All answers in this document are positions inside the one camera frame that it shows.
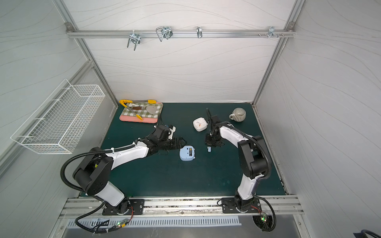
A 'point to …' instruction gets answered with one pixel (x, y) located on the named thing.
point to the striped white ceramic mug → (238, 114)
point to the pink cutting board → (135, 119)
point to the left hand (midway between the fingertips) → (183, 144)
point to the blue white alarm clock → (187, 153)
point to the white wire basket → (57, 125)
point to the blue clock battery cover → (209, 149)
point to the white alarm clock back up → (200, 124)
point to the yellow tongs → (123, 101)
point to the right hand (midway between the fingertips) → (209, 143)
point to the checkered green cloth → (144, 109)
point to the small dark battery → (190, 151)
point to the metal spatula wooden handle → (151, 109)
